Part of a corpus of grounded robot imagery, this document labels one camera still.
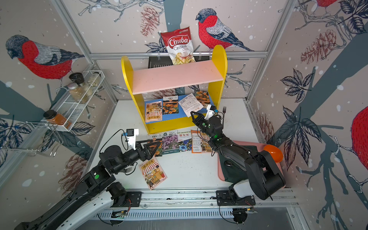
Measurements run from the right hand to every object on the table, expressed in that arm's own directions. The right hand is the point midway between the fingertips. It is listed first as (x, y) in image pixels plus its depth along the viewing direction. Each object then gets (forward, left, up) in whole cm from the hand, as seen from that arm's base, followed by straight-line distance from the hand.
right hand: (189, 112), depth 80 cm
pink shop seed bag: (-26, +21, -25) cm, 42 cm away
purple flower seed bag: (-7, +13, -24) cm, 28 cm away
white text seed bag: (+7, 0, -1) cm, 7 cm away
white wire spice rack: (-5, +63, +6) cm, 63 cm away
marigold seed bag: (-4, +25, -25) cm, 36 cm away
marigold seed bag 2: (+15, +14, -11) cm, 23 cm away
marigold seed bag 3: (+24, -9, -11) cm, 28 cm away
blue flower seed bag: (-5, +3, -24) cm, 25 cm away
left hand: (-20, +14, +3) cm, 25 cm away
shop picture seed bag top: (-8, -12, -24) cm, 28 cm away
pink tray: (-25, -19, -25) cm, 41 cm away
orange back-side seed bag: (-5, -5, -25) cm, 26 cm away
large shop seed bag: (+9, +24, -11) cm, 28 cm away
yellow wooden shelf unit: (+38, +20, -22) cm, 48 cm away
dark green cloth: (-24, -27, -25) cm, 44 cm away
